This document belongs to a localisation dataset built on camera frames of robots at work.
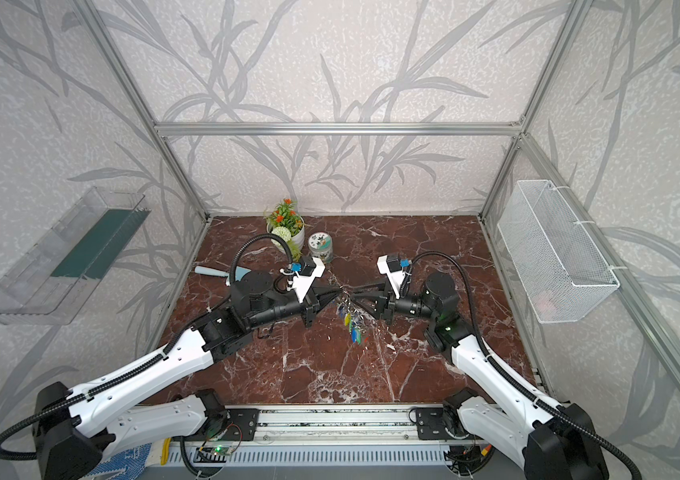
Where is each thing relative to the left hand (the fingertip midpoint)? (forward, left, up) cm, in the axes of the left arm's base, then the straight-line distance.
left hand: (343, 285), depth 65 cm
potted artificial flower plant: (+33, +21, -17) cm, 43 cm away
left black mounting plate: (-23, +25, -29) cm, 45 cm away
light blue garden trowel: (+23, +39, -32) cm, 55 cm away
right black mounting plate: (-23, -22, -28) cm, 42 cm away
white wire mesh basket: (+1, -46, +5) cm, 46 cm away
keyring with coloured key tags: (-5, -2, -4) cm, 7 cm away
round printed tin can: (+28, +10, -23) cm, 38 cm away
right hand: (+1, -3, -2) cm, 4 cm away
